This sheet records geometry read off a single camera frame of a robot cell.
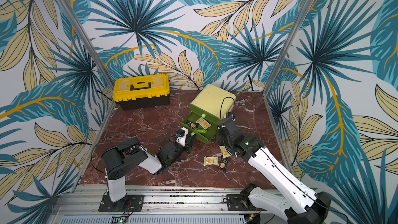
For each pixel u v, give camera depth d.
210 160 0.86
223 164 0.85
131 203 0.72
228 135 0.53
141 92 0.97
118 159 0.49
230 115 0.65
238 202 0.73
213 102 0.85
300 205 0.38
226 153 0.88
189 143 0.79
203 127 0.90
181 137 0.73
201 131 0.86
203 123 0.91
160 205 0.74
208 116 0.82
